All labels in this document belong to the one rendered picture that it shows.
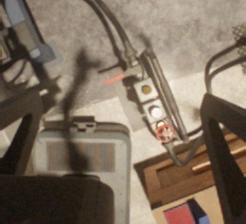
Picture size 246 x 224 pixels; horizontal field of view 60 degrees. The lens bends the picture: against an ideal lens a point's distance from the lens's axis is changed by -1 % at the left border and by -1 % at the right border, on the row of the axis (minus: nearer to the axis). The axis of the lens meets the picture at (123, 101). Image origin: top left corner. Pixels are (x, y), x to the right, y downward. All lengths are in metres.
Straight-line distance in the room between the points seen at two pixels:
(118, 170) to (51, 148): 0.37
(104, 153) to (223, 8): 1.09
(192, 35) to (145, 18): 0.30
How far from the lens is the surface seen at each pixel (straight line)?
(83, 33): 1.38
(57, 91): 1.40
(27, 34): 1.19
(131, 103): 1.33
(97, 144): 1.13
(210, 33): 1.44
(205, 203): 1.07
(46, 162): 1.23
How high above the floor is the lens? 1.33
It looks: 83 degrees down
